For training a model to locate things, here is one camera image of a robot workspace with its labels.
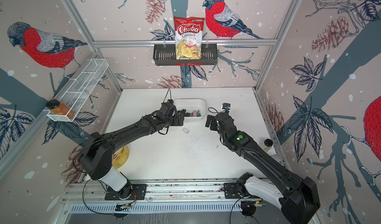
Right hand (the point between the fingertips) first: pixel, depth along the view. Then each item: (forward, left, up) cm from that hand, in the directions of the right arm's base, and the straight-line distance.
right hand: (214, 116), depth 80 cm
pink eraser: (+13, +11, -16) cm, 24 cm away
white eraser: (+1, +17, -20) cm, 26 cm away
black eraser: (+15, +20, -17) cm, 30 cm away
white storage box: (+21, +15, -17) cm, 31 cm away
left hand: (+4, +20, -6) cm, 21 cm away
